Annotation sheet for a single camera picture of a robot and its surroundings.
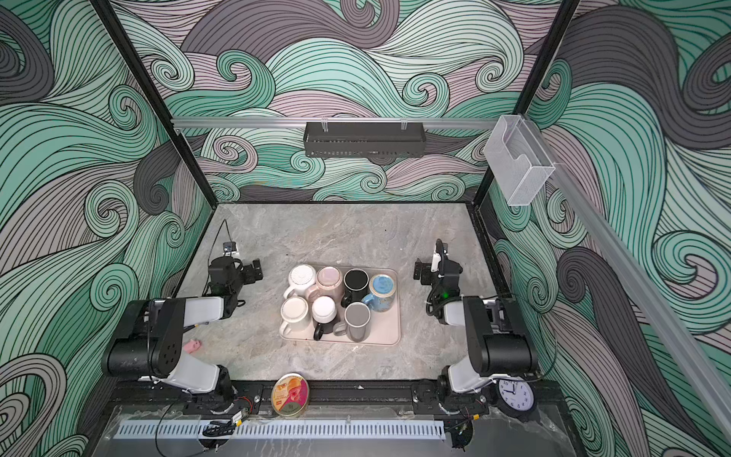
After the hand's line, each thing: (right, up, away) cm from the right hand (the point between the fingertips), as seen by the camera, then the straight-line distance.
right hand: (431, 259), depth 94 cm
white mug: (-43, -5, -6) cm, 44 cm away
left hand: (-64, 0, 0) cm, 64 cm away
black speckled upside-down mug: (-25, -7, -8) cm, 28 cm away
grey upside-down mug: (-25, -15, -17) cm, 34 cm away
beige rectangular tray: (-16, -21, -8) cm, 27 cm away
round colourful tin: (-42, -32, -23) cm, 58 cm away
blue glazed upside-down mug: (-18, -7, -13) cm, 23 cm away
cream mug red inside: (-44, -15, -12) cm, 48 cm away
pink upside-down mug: (-33, -6, -10) cm, 35 cm away
